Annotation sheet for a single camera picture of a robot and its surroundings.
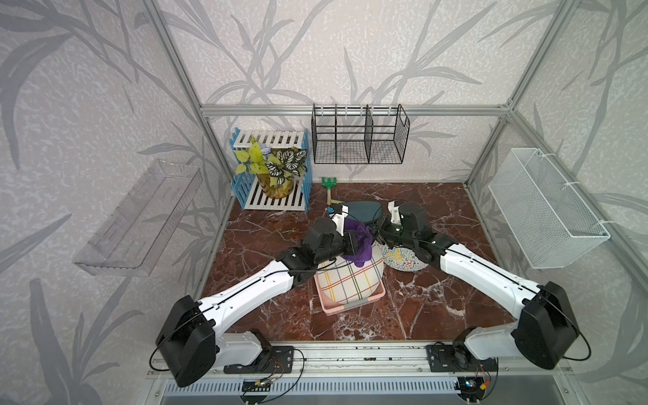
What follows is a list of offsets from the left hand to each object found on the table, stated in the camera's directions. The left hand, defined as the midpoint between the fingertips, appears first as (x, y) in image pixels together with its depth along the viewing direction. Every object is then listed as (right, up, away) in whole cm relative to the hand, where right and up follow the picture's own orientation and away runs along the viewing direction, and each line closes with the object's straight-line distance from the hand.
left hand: (367, 238), depth 74 cm
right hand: (-2, +4, +4) cm, 6 cm away
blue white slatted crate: (-51, +18, +40) cm, 67 cm away
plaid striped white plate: (-6, -17, +13) cm, 22 cm away
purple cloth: (-1, -1, -4) cm, 4 cm away
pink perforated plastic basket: (-11, -22, +4) cm, 25 cm away
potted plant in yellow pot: (-32, +23, +17) cm, 43 cm away
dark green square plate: (-1, +8, -3) cm, 9 cm away
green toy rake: (-14, +19, +46) cm, 51 cm away
